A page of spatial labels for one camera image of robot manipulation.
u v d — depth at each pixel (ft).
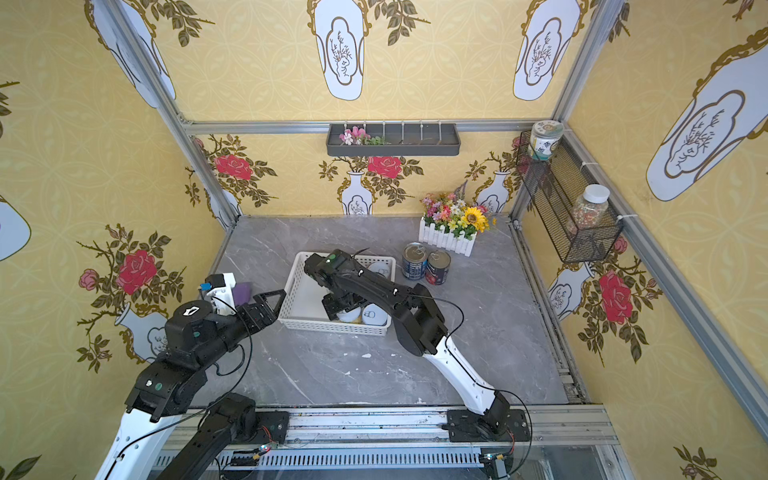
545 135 2.75
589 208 2.13
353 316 2.82
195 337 1.60
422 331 1.90
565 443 2.41
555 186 3.28
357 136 2.88
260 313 1.96
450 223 3.24
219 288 1.97
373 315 2.87
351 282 2.10
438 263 3.13
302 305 3.00
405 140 3.01
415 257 3.17
